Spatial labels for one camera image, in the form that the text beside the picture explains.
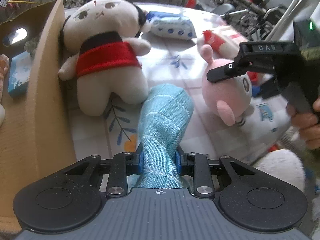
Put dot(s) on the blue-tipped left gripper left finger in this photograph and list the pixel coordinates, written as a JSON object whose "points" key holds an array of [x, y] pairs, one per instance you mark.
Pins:
{"points": [[122, 165]]}

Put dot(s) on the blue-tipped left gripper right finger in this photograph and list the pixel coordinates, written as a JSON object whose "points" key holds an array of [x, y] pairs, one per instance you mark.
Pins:
{"points": [[196, 166]]}

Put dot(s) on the teal towel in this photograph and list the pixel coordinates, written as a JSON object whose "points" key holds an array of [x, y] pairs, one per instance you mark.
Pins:
{"points": [[164, 117]]}

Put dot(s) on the pink round plush doll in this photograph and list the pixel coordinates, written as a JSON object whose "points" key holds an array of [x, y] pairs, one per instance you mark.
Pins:
{"points": [[227, 99]]}

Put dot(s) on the blue bandage box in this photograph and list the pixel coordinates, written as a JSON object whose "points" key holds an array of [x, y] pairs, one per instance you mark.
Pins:
{"points": [[20, 69]]}

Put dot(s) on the green scrunchie cloth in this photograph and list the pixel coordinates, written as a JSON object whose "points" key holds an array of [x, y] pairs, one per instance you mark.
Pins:
{"points": [[31, 46]]}

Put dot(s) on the person's right hand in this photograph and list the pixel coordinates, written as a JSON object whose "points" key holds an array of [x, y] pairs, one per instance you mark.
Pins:
{"points": [[307, 125]]}

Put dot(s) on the wheelchair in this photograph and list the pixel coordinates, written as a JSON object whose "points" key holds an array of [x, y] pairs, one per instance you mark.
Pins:
{"points": [[254, 19]]}

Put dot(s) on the red white wet wipes pack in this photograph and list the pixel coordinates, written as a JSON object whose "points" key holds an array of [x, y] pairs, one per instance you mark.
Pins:
{"points": [[224, 40]]}

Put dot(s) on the brown cardboard box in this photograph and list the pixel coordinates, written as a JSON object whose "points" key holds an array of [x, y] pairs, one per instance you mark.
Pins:
{"points": [[35, 136]]}

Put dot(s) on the white fluffy cushion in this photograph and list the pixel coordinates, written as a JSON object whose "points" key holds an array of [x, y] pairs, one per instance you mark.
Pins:
{"points": [[284, 165]]}

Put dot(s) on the blue wet wipes pack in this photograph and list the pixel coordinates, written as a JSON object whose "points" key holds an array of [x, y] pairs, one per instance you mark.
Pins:
{"points": [[169, 25]]}

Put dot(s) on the white doll red shirt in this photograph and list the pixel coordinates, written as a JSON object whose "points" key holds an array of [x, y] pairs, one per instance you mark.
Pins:
{"points": [[102, 38]]}

